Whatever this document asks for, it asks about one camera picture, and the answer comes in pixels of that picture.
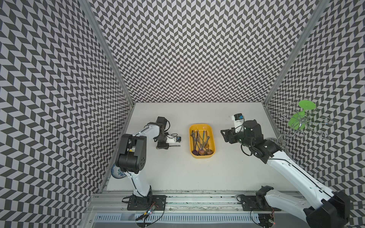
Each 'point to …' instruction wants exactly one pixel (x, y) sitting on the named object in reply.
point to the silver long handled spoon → (202, 145)
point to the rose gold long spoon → (209, 151)
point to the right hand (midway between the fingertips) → (227, 132)
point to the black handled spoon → (194, 139)
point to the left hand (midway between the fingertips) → (164, 143)
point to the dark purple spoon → (195, 152)
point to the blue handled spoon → (202, 152)
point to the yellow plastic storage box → (202, 127)
